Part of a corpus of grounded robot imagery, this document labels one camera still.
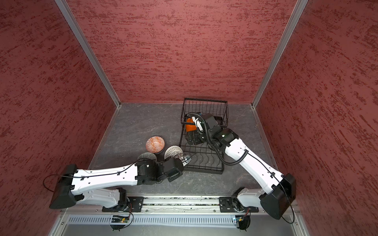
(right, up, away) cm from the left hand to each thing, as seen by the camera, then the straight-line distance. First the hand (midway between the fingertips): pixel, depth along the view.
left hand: (176, 165), depth 75 cm
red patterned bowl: (-16, +7, +20) cm, 27 cm away
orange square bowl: (+7, +18, +23) cm, 30 cm away
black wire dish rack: (+16, -1, +16) cm, 23 cm away
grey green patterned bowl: (-19, +2, +12) cm, 23 cm away
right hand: (+8, +14, 0) cm, 17 cm away
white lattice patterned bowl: (-2, +6, +6) cm, 9 cm away
